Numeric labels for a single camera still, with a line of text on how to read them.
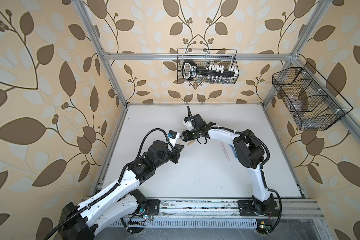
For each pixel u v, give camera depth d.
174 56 0.91
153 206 0.74
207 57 0.90
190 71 0.84
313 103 0.73
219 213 0.74
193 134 0.86
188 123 0.91
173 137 0.64
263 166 0.57
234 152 0.62
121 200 0.60
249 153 0.56
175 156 0.65
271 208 0.74
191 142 0.98
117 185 0.48
